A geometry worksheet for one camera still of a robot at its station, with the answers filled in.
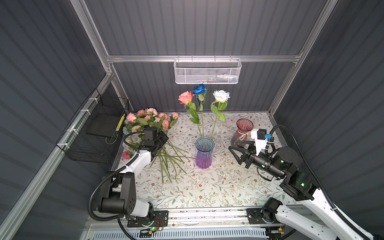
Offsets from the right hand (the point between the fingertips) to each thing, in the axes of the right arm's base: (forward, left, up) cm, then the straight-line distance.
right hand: (234, 146), depth 59 cm
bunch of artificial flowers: (+35, +45, -27) cm, 63 cm away
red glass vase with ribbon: (+27, -14, -20) cm, 36 cm away
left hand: (+22, +34, -21) cm, 46 cm away
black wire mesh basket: (+10, +67, -5) cm, 68 cm away
